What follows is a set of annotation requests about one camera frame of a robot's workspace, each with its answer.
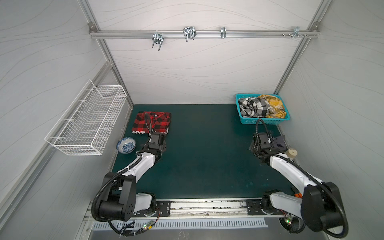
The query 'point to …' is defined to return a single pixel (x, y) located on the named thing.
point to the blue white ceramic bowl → (126, 145)
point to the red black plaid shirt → (159, 122)
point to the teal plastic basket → (267, 120)
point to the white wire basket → (85, 126)
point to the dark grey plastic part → (279, 142)
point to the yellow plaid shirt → (276, 109)
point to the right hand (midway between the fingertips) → (263, 142)
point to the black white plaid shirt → (254, 107)
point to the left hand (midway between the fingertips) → (155, 141)
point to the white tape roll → (291, 153)
